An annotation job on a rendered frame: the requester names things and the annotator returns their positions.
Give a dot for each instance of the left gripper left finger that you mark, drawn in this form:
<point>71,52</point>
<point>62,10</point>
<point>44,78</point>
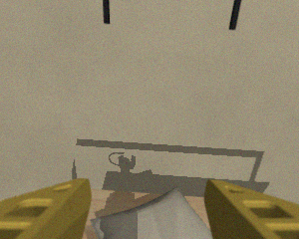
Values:
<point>56,212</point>

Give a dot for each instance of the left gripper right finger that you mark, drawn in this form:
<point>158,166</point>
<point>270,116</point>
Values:
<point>236,212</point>

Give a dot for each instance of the cream pillow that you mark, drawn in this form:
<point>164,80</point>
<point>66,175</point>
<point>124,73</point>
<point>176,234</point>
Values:
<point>168,216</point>

